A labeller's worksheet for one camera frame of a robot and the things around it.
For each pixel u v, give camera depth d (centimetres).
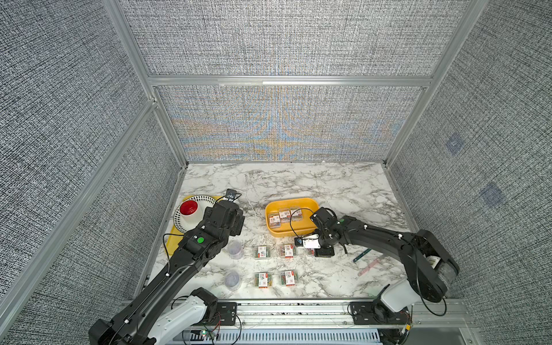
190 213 90
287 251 86
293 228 93
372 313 66
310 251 87
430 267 45
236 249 85
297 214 97
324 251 77
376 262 85
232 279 79
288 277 80
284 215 96
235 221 58
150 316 41
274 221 95
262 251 86
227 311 74
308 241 77
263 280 79
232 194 65
